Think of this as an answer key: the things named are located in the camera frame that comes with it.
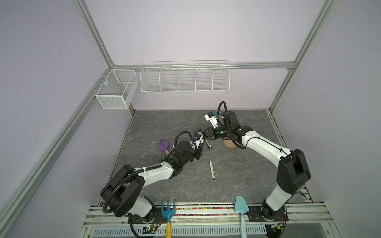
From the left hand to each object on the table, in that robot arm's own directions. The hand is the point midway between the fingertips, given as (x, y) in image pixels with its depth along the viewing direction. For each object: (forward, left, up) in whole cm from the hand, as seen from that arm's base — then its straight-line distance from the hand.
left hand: (203, 141), depth 84 cm
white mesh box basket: (+43, +55, +7) cm, 70 cm away
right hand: (+1, +2, +4) cm, 5 cm away
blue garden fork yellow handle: (-32, +20, -15) cm, 40 cm away
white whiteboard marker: (-11, -5, -16) cm, 20 cm away
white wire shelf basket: (+44, +8, +15) cm, 47 cm away
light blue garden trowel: (-32, -16, -13) cm, 38 cm away
